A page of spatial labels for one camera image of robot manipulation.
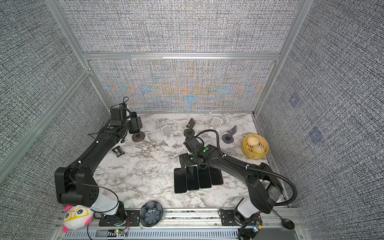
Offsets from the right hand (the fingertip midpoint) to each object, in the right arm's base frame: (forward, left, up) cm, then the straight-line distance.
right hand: (186, 159), depth 84 cm
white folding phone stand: (+29, -20, -2) cm, 35 cm away
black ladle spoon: (-29, -48, -10) cm, 57 cm away
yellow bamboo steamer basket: (+11, -43, -6) cm, 45 cm away
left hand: (+19, +31, +13) cm, 39 cm away
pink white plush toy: (-28, +50, -2) cm, 58 cm away
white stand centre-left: (+19, +13, -5) cm, 23 cm away
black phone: (+12, +25, +16) cm, 32 cm away
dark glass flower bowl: (-25, +18, -8) cm, 32 cm away
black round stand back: (+25, -1, -8) cm, 27 cm away
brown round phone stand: (+21, +35, -7) cm, 42 cm away
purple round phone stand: (+18, -27, -5) cm, 33 cm away
